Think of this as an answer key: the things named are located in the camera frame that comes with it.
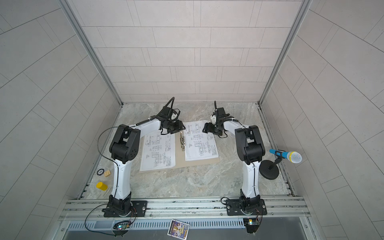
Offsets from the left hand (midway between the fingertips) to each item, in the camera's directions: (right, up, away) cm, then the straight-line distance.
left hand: (187, 125), depth 100 cm
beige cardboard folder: (-3, -18, -11) cm, 21 cm away
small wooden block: (-42, -25, -19) cm, 52 cm away
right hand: (+14, -3, +1) cm, 14 cm away
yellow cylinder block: (-40, -28, -26) cm, 56 cm away
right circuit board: (+33, -43, -32) cm, 63 cm away
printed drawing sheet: (+8, -12, -6) cm, 15 cm away
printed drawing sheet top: (-17, -16, -9) cm, 25 cm away
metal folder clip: (-2, -10, -6) cm, 12 cm away
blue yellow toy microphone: (+48, -10, -37) cm, 62 cm away
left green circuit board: (-25, -41, -36) cm, 60 cm away
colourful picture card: (-1, -43, -35) cm, 56 cm away
